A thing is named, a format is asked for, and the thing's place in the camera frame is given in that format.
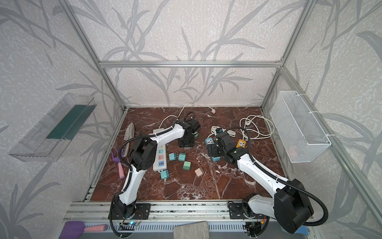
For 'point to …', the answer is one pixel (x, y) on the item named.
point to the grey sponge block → (197, 230)
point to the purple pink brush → (72, 229)
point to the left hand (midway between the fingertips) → (190, 146)
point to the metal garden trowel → (129, 134)
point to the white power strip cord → (212, 110)
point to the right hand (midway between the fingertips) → (214, 145)
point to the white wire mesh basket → (299, 136)
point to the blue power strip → (210, 141)
